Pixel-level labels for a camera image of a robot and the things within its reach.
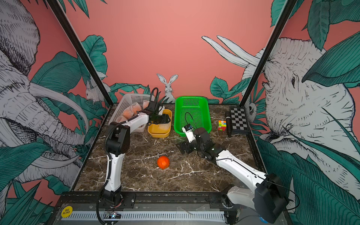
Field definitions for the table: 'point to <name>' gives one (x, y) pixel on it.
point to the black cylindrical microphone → (228, 116)
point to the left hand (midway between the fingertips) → (169, 117)
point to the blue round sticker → (263, 220)
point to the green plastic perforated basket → (192, 110)
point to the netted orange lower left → (121, 119)
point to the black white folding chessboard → (239, 123)
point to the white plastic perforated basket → (128, 100)
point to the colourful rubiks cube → (221, 125)
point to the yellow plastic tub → (161, 130)
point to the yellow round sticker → (66, 211)
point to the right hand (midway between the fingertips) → (181, 140)
